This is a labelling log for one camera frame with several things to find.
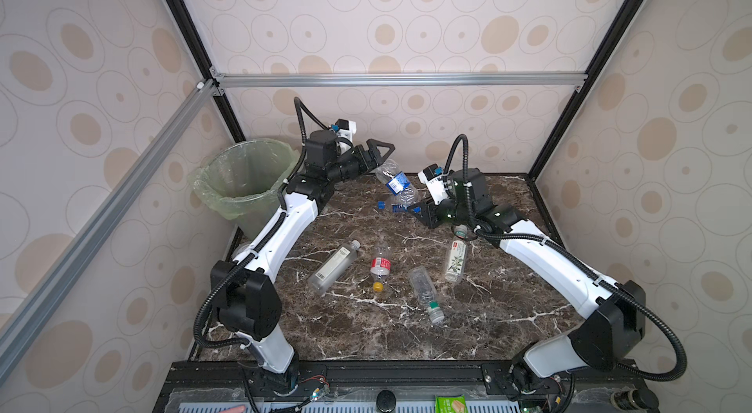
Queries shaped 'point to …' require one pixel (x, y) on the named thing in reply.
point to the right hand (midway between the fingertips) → (414, 205)
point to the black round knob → (386, 400)
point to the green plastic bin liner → (241, 174)
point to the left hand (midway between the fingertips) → (395, 150)
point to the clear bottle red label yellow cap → (381, 265)
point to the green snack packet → (449, 403)
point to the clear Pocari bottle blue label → (397, 183)
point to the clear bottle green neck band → (426, 291)
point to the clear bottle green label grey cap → (457, 261)
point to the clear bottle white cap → (333, 266)
